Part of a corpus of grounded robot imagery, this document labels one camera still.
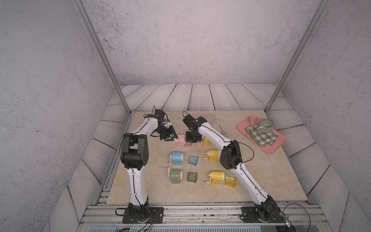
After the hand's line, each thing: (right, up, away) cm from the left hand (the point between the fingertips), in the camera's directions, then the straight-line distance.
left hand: (178, 137), depth 96 cm
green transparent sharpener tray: (+9, -23, -9) cm, 26 cm away
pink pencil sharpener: (+2, -2, -1) cm, 3 cm away
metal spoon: (+32, +3, +12) cm, 34 cm away
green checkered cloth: (+59, -2, +6) cm, 60 cm away
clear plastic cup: (+23, +13, +15) cm, 30 cm away
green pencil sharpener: (0, -19, -17) cm, 25 cm away
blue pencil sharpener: (0, -11, -9) cm, 15 cm away
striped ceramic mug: (+64, +7, +11) cm, 65 cm away
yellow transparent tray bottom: (+31, -25, -11) cm, 41 cm away
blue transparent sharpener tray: (+9, -14, -3) cm, 17 cm away
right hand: (+7, -4, +4) cm, 9 cm away
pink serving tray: (+56, +11, +19) cm, 60 cm away
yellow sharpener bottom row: (+22, -20, -17) cm, 34 cm away
